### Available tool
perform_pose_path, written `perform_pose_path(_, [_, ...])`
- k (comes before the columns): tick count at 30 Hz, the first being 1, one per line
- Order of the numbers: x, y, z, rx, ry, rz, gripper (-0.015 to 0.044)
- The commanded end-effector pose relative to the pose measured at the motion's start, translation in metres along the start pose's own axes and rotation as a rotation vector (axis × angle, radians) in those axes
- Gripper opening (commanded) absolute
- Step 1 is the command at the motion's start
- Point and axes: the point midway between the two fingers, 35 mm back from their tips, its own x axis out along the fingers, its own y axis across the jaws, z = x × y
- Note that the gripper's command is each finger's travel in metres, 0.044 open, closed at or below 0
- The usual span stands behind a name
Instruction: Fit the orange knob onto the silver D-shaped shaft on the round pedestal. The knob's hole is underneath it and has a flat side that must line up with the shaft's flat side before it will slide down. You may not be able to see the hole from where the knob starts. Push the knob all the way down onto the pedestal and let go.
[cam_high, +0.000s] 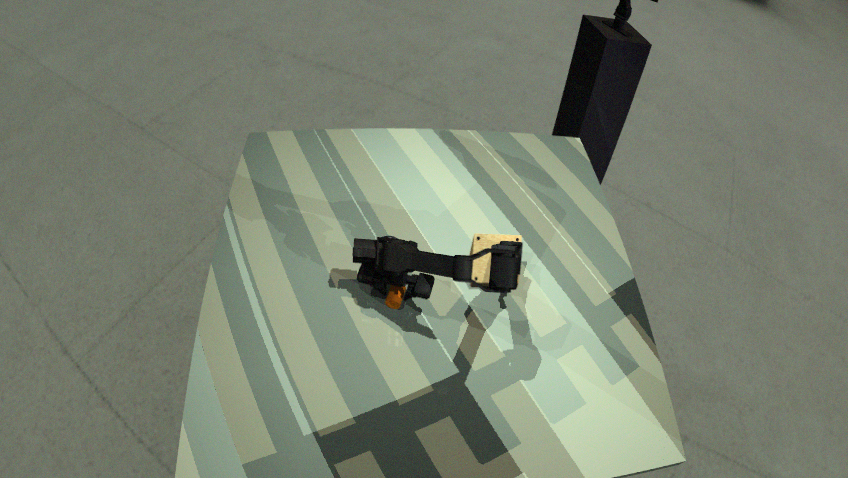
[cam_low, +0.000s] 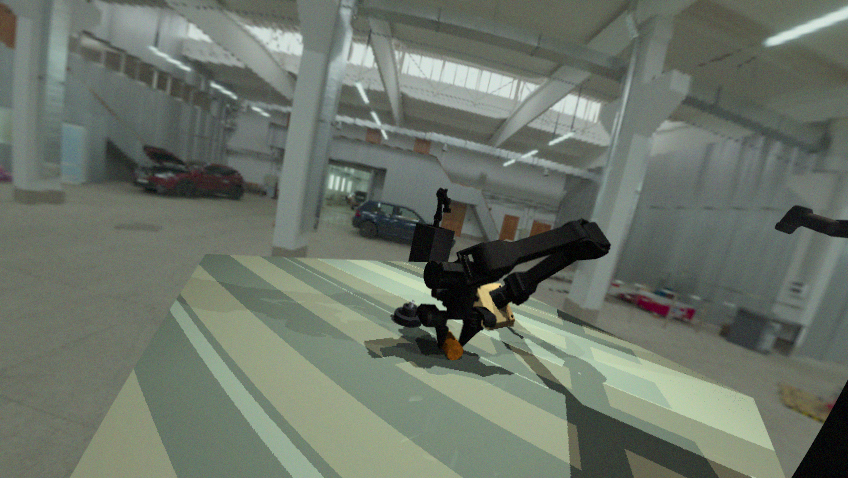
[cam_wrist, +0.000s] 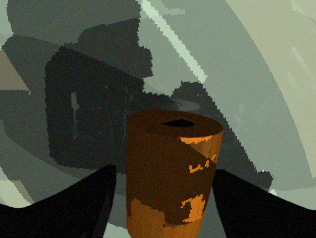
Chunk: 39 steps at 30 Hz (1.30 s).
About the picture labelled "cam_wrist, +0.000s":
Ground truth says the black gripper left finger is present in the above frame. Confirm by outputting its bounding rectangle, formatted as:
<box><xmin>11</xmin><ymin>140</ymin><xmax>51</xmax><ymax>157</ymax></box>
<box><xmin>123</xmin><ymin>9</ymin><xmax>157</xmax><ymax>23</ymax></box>
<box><xmin>0</xmin><ymin>164</ymin><xmax>117</xmax><ymax>238</ymax></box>

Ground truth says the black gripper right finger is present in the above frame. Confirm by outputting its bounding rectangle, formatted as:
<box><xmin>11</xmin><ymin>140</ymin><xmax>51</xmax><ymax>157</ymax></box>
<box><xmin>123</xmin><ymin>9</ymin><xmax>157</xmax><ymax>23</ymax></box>
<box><xmin>211</xmin><ymin>169</ymin><xmax>316</xmax><ymax>238</ymax></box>

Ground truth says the orange cylinder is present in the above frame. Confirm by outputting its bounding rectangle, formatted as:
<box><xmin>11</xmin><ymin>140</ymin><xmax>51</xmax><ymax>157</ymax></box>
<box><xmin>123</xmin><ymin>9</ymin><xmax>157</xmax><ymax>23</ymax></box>
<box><xmin>126</xmin><ymin>111</ymin><xmax>223</xmax><ymax>238</ymax></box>

